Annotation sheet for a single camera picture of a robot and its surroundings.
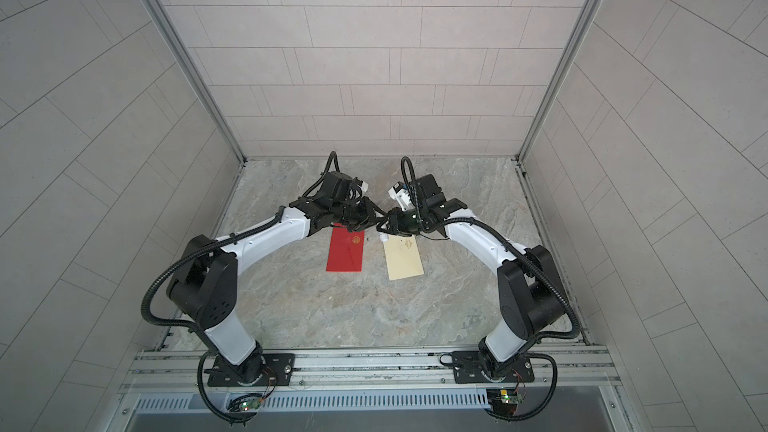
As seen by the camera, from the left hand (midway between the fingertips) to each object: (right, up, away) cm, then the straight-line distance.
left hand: (394, 214), depth 82 cm
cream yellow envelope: (+3, -14, +10) cm, 18 cm away
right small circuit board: (+25, -41, -14) cm, 51 cm away
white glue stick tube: (-3, -6, -4) cm, 7 cm away
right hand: (-4, -4, -1) cm, 6 cm away
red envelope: (-15, -12, +10) cm, 22 cm away
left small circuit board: (-32, -40, -17) cm, 54 cm away
